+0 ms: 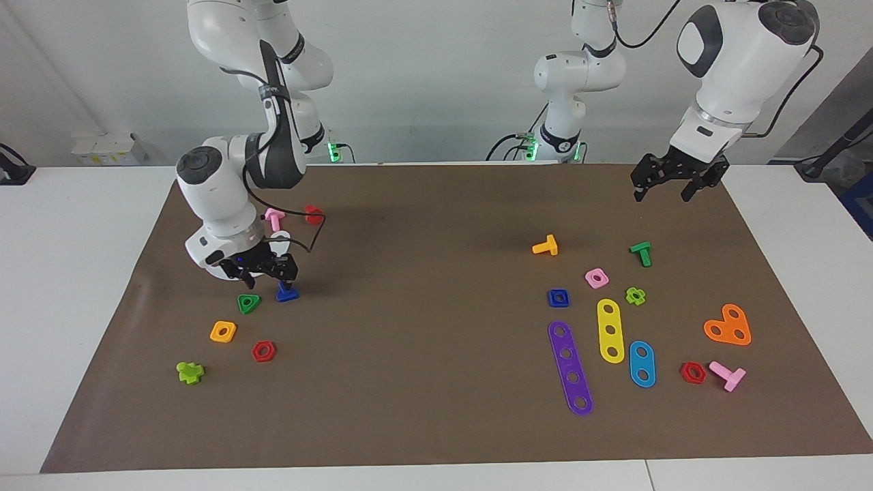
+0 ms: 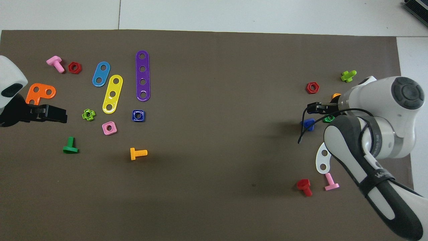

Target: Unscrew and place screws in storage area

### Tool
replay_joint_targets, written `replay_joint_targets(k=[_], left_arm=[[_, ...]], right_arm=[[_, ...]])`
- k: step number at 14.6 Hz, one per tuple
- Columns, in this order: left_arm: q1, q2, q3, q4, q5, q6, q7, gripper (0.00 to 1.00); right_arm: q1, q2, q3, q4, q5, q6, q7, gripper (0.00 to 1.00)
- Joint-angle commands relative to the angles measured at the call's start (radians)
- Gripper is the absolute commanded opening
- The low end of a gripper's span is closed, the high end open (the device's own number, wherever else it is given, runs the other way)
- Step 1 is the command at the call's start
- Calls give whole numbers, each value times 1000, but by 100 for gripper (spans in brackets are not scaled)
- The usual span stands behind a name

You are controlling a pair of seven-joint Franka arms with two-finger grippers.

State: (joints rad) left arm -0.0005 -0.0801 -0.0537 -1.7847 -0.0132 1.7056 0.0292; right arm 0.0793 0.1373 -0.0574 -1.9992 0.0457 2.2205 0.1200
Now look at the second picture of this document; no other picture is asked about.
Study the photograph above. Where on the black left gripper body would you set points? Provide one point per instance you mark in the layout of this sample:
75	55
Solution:
13	113

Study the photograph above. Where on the blue square plastic nut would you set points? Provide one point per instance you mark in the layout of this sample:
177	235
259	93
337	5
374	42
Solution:
133	119

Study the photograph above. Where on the blue plastic bolt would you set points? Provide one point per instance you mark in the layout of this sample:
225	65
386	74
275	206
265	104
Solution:
307	124

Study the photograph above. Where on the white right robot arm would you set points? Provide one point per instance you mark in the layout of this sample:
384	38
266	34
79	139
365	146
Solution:
401	97

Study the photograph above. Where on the orange angled three-hole plate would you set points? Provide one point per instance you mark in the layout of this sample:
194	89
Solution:
33	90

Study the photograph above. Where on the lime green cross nut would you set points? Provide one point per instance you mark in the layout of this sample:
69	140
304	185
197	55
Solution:
83	115

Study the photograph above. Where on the green plastic bolt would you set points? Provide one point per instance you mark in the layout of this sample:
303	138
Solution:
70	149

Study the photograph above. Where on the red hexagon plastic nut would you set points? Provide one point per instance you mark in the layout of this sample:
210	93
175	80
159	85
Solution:
70	68
308	87

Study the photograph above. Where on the pink plastic bolt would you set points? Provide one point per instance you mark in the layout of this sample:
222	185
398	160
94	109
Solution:
55	62
331	182

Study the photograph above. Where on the pink square plastic nut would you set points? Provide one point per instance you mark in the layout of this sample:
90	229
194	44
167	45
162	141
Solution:
113	131

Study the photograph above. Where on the blue two-hole plate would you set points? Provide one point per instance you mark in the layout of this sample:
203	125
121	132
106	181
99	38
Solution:
101	74

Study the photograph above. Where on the yellow three-hole plate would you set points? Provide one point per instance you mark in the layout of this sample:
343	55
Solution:
114	87

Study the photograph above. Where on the orange plastic bolt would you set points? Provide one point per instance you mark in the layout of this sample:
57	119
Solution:
133	154

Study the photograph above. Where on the purple four-hole plate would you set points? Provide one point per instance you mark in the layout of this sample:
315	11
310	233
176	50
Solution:
142	75

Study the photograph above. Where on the brown table mat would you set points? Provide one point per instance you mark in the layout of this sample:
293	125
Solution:
217	134

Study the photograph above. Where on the red plastic bolt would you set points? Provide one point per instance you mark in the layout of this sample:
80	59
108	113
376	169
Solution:
304	186

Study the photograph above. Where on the white curved perforated plate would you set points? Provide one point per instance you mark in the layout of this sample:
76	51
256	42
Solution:
321	160

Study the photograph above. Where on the green triangle plastic nut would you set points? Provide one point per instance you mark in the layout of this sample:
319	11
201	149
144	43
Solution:
326	119

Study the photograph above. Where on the orange square plastic nut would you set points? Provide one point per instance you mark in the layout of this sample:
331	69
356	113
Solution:
335	95

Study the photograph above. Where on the lime green cross bolt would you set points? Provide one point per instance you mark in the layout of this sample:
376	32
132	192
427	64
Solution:
347	77

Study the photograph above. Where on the dark ribbed metal box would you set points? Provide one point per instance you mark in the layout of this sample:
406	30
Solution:
418	6

